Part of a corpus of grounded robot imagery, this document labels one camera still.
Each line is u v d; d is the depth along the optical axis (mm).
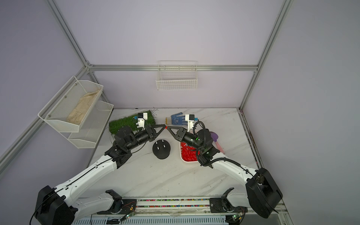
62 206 380
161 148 859
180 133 614
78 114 767
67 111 760
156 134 647
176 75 1072
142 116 658
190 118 662
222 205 656
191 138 636
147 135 626
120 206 709
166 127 680
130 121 1052
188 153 919
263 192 405
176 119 1135
